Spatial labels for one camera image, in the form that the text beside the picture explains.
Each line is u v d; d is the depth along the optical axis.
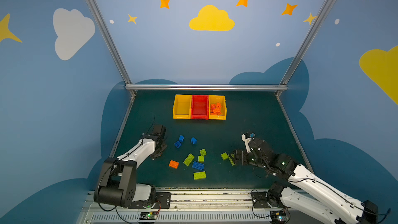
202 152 0.91
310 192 0.48
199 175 0.81
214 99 1.09
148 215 0.71
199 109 1.07
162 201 0.73
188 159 0.87
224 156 0.86
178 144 0.93
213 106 1.11
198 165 0.86
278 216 0.71
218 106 1.11
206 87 1.32
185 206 0.73
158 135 0.72
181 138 0.94
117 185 0.42
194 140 0.93
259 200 0.75
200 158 0.86
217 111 1.05
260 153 0.56
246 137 0.70
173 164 0.84
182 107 1.11
